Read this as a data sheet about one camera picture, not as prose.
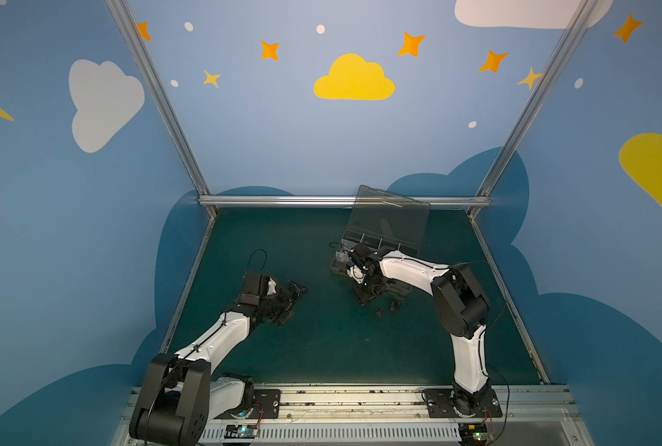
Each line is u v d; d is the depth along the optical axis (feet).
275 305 2.50
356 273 2.83
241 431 2.31
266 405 2.42
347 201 3.78
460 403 2.18
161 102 2.78
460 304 1.74
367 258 2.40
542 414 2.44
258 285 2.26
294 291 2.57
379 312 2.97
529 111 2.90
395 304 3.05
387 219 3.68
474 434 2.32
